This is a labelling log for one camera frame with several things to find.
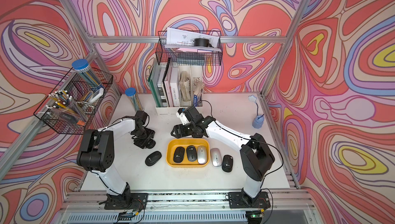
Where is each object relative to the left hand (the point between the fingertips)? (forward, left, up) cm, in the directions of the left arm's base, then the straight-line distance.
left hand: (153, 139), depth 95 cm
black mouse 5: (-15, -45, +1) cm, 47 cm away
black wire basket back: (+46, -7, +31) cm, 56 cm away
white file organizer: (+32, -23, +14) cm, 42 cm away
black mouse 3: (-11, -17, +2) cm, 20 cm away
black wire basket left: (+6, +27, +32) cm, 42 cm away
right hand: (-4, -17, +12) cm, 22 cm away
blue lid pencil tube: (+21, +14, +20) cm, 32 cm away
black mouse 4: (-10, -24, +2) cm, 26 cm away
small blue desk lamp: (+9, -66, +7) cm, 67 cm away
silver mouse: (-10, -31, +1) cm, 32 cm away
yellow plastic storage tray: (-5, -13, +4) cm, 14 cm away
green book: (+23, -2, +25) cm, 35 cm away
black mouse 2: (-12, -2, -1) cm, 12 cm away
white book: (+23, -14, +24) cm, 36 cm away
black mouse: (-4, 0, +2) cm, 5 cm away
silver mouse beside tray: (-12, -38, +1) cm, 40 cm away
